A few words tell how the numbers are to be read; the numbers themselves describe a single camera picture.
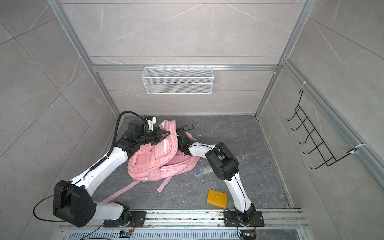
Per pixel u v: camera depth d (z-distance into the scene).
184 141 0.78
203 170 0.89
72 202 0.40
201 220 0.75
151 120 0.74
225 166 0.55
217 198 0.78
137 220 0.73
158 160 0.80
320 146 0.62
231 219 0.73
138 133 0.63
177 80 1.00
